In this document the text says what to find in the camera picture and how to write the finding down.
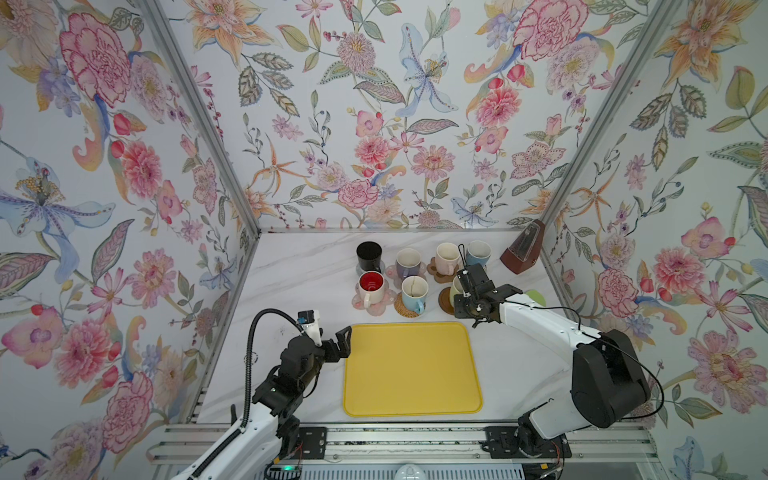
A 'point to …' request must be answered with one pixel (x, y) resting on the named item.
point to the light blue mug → (414, 290)
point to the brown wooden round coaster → (444, 301)
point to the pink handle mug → (448, 259)
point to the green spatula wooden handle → (536, 297)
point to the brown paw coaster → (441, 278)
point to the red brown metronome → (525, 249)
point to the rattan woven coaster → (401, 309)
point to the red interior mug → (371, 287)
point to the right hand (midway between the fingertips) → (462, 304)
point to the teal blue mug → (478, 252)
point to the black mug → (369, 254)
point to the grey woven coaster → (382, 269)
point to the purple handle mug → (408, 262)
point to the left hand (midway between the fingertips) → (342, 331)
